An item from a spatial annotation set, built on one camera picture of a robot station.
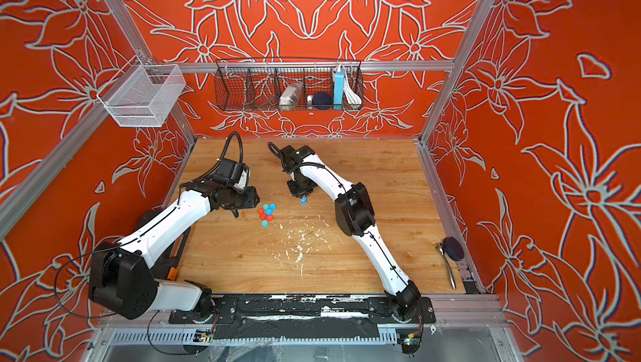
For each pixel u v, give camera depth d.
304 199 0.95
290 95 0.92
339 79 0.84
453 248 0.82
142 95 0.92
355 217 0.63
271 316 0.73
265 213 0.95
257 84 1.01
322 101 0.93
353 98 0.90
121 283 0.41
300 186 0.85
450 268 0.80
